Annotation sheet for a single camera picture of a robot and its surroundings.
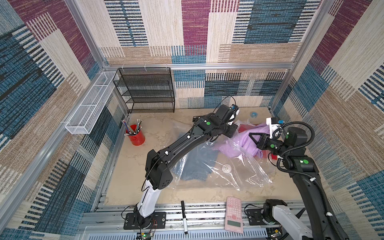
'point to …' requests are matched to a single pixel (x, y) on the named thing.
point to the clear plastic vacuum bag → (235, 162)
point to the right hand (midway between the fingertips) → (251, 136)
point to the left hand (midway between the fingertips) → (234, 127)
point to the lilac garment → (243, 143)
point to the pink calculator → (233, 219)
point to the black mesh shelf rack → (146, 89)
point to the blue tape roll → (254, 114)
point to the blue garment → (196, 166)
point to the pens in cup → (130, 130)
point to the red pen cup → (136, 134)
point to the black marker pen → (183, 210)
